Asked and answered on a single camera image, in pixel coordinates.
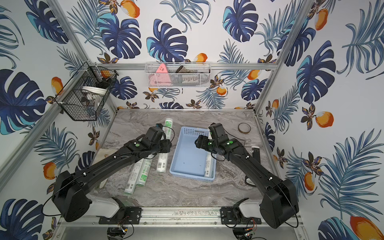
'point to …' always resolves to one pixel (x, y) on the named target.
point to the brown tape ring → (241, 131)
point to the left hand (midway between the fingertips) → (169, 142)
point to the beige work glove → (99, 154)
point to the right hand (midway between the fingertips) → (201, 142)
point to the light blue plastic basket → (189, 161)
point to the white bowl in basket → (96, 90)
